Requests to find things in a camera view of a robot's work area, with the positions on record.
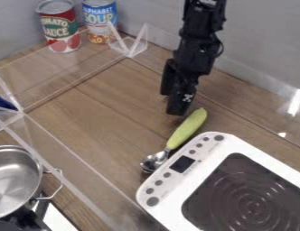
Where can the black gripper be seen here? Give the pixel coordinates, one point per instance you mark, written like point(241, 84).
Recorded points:
point(191, 62)

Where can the green handled metal spoon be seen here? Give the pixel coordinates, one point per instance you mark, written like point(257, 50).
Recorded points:
point(152, 161)

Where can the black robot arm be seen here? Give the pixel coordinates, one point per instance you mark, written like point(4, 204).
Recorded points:
point(203, 18)

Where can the white and black stove top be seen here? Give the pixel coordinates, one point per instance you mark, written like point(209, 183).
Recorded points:
point(221, 185)

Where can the alphabet soup can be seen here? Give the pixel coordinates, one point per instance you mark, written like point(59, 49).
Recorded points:
point(99, 12)

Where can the tomato sauce can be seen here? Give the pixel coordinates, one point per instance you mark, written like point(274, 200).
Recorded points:
point(58, 19)

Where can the clear acrylic divider strip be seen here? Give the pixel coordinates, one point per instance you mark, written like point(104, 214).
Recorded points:
point(39, 143)

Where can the blue object at left edge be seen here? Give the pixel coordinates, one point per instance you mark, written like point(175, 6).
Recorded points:
point(7, 105)

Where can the stainless steel pot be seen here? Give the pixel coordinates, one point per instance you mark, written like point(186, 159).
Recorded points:
point(20, 180)

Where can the clear acrylic corner bracket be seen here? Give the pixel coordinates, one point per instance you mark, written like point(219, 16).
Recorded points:
point(127, 46)

